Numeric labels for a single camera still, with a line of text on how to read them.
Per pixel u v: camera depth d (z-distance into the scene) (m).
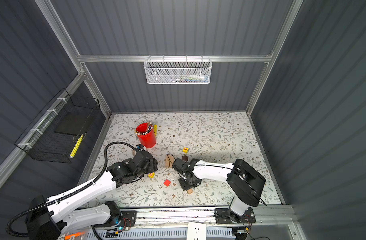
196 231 0.67
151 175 0.86
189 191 0.80
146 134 0.88
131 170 0.58
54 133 0.72
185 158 0.94
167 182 0.85
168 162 0.91
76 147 0.68
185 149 0.97
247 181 0.48
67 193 0.44
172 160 0.93
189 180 0.71
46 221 0.39
